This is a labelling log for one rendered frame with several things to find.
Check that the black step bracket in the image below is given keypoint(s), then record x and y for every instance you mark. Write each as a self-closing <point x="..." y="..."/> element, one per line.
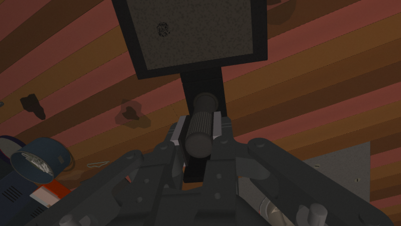
<point x="202" y="83"/>

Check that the grey base plate with screws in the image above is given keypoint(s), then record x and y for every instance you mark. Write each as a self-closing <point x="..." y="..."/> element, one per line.
<point x="341" y="169"/>

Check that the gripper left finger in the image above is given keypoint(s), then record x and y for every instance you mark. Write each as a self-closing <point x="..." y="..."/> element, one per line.
<point x="94" y="181"/>

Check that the dark blue vented device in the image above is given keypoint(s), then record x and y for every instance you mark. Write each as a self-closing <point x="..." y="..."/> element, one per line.
<point x="15" y="200"/>

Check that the dark blue tin of clips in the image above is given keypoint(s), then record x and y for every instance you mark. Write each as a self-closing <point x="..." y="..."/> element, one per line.
<point x="47" y="153"/>

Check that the red and white box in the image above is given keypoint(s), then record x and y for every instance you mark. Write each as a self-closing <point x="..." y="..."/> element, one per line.
<point x="51" y="192"/>

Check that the black tray with grey floor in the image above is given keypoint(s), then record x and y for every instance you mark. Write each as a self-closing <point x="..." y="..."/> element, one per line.
<point x="194" y="34"/>

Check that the purple rimmed round disc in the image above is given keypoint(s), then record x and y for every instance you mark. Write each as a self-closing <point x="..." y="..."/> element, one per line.
<point x="8" y="145"/>

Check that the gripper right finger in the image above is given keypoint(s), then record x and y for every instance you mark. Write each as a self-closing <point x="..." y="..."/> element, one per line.
<point x="297" y="175"/>

